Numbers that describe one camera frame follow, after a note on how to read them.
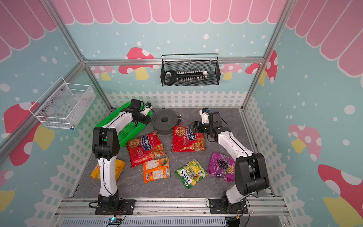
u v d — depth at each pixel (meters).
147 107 0.95
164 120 1.06
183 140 0.97
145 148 0.92
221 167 0.83
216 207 0.74
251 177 0.44
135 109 0.84
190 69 0.92
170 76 0.90
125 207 0.75
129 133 0.92
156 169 0.85
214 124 0.68
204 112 0.79
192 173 0.83
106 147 0.59
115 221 0.73
